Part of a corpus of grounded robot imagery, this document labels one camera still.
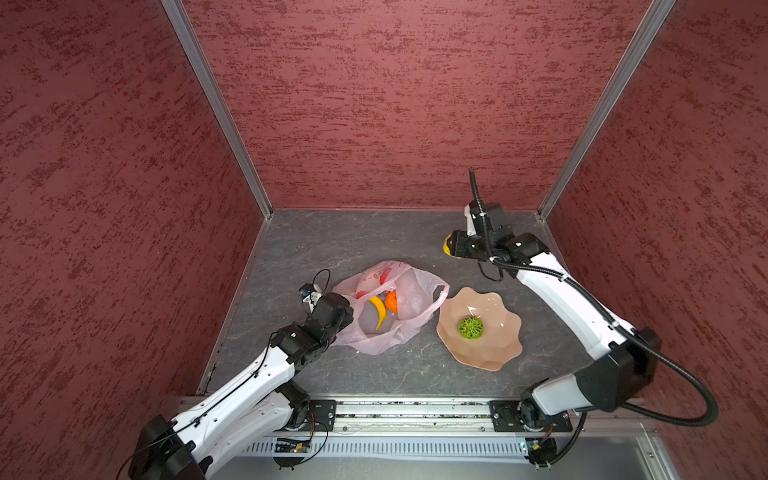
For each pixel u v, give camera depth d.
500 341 0.89
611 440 0.76
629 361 0.40
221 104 0.88
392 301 0.90
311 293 0.71
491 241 0.58
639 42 0.76
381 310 0.92
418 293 0.83
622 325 0.43
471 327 0.83
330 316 0.60
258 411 0.57
